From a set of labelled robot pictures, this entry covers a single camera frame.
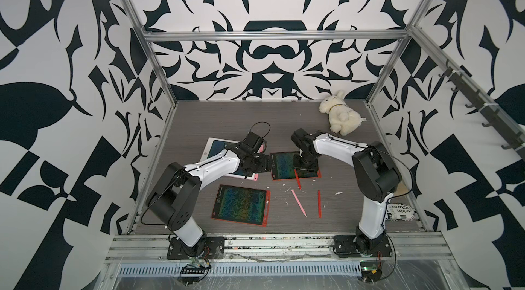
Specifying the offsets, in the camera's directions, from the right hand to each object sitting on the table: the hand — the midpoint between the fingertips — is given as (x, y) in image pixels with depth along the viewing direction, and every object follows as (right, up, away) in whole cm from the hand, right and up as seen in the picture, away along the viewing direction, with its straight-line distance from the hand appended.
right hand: (297, 169), depth 93 cm
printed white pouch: (+37, -13, -14) cm, 42 cm away
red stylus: (+8, -12, -8) cm, 17 cm away
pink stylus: (-1, -12, -9) cm, 15 cm away
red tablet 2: (-24, -12, -9) cm, 29 cm away
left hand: (-15, +3, -4) cm, 16 cm away
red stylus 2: (0, -4, -2) cm, 5 cm away
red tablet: (-7, +1, 0) cm, 7 cm away
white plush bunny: (+22, +23, +5) cm, 32 cm away
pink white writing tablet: (-39, +9, +8) cm, 41 cm away
